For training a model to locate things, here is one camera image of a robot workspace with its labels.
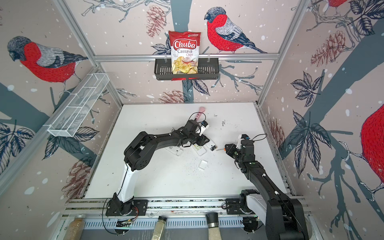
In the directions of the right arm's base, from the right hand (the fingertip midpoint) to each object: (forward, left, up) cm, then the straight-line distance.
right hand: (224, 147), depth 87 cm
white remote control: (+4, +7, -7) cm, 11 cm away
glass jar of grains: (-42, +69, -1) cm, 80 cm away
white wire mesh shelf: (-2, +77, +26) cm, 82 cm away
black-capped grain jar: (-39, +7, -5) cm, 40 cm away
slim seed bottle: (-40, +32, -4) cm, 51 cm away
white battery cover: (-8, +13, -8) cm, 17 cm away
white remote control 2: (+2, +15, -7) cm, 16 cm away
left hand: (+8, +10, -3) cm, 13 cm away
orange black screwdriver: (0, 0, -1) cm, 1 cm away
